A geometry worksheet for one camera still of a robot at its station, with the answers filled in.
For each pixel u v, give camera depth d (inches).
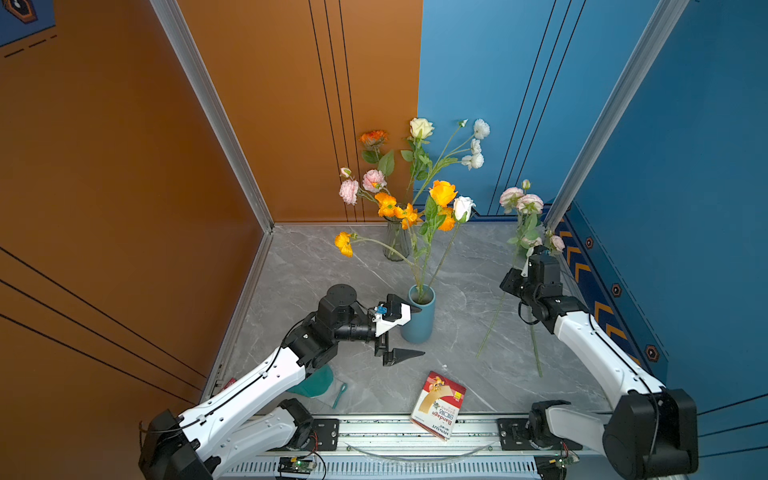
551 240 42.8
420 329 32.7
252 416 18.3
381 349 23.9
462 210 25.8
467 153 35.1
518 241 34.1
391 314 20.8
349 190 33.3
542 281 24.7
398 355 24.4
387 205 29.6
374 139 35.3
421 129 35.0
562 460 27.4
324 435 29.0
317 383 31.9
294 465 27.8
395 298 24.9
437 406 29.2
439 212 27.1
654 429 15.0
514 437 28.5
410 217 26.2
